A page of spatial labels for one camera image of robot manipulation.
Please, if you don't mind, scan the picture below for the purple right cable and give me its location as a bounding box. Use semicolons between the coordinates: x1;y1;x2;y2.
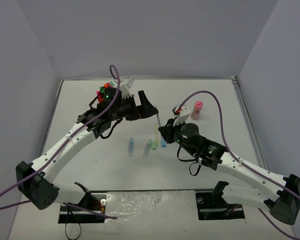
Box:
179;90;300;240

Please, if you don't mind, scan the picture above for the pink-capped clear bottle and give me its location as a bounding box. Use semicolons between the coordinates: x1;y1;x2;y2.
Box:
191;101;204;120

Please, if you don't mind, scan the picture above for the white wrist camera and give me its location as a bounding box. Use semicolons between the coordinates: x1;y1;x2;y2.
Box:
172;105;192;127
119;76;135;99

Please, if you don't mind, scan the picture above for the light blue cap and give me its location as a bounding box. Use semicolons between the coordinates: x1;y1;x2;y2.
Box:
160;139;167;148

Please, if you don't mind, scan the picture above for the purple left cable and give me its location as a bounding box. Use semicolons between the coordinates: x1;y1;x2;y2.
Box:
0;64;122;221

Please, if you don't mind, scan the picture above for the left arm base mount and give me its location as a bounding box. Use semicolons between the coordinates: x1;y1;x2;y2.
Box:
57;191;108;239

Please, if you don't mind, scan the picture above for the orange round desk organizer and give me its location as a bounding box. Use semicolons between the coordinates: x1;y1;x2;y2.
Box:
97;96;104;103

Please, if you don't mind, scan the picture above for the aluminium table edge rail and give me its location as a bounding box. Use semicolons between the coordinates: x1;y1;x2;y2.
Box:
230;76;270;170

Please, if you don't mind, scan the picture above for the yellow thin pen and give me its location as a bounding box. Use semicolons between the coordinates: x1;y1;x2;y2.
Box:
154;122;159;147

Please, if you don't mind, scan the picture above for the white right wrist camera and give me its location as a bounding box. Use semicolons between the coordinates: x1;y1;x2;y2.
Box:
172;105;192;127

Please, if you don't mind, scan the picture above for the light blue highlighter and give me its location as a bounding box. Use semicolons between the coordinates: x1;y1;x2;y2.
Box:
128;137;134;157

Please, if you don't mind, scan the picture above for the purple cable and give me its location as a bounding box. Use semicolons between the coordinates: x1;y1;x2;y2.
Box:
0;64;122;221
179;90;300;240

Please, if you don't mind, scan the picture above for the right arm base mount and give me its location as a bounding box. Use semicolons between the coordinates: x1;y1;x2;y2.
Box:
195;181;245;221

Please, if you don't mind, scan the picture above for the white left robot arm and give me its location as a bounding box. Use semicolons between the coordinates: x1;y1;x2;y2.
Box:
15;86;158;210

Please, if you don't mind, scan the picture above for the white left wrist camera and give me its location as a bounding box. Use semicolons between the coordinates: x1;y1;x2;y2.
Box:
119;76;135;99

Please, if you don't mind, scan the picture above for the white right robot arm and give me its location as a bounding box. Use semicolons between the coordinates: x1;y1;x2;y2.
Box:
158;118;300;226

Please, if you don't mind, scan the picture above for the light green highlighter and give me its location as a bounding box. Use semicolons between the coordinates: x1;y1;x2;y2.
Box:
142;139;152;158

